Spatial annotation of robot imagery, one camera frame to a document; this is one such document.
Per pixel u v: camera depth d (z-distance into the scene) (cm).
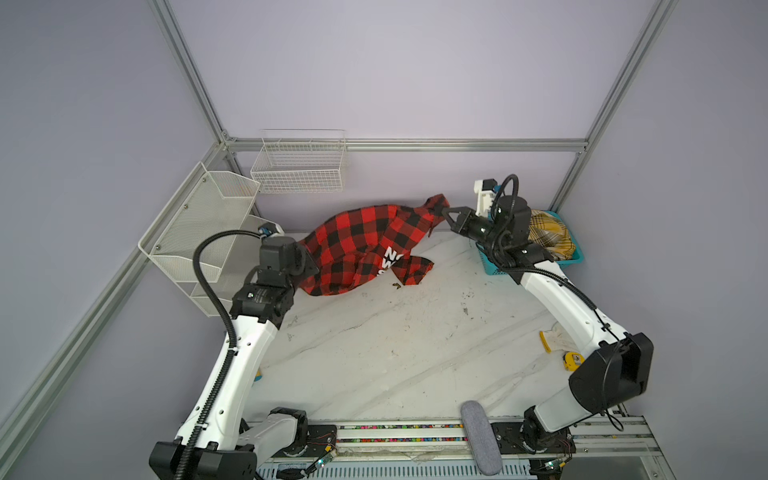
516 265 57
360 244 87
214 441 37
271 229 62
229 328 44
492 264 61
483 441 72
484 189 68
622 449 73
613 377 43
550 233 104
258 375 84
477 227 67
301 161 96
